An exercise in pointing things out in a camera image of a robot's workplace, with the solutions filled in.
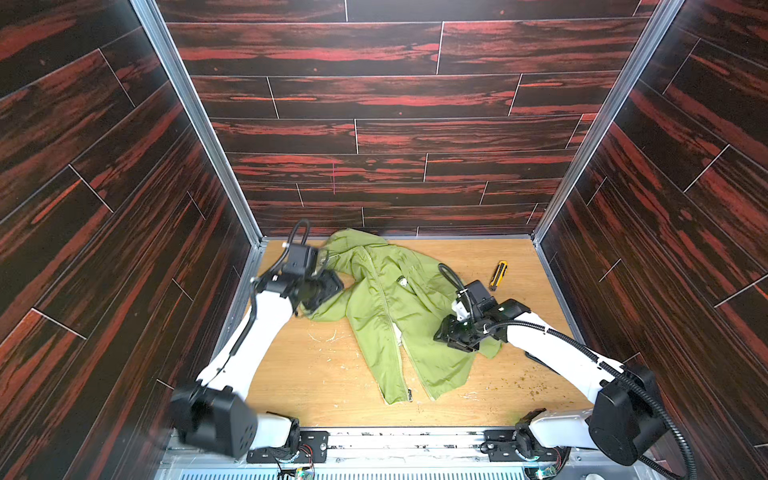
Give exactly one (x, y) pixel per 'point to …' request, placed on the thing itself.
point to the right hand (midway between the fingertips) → (443, 337)
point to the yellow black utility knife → (501, 269)
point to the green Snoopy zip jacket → (401, 296)
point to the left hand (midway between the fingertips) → (340, 287)
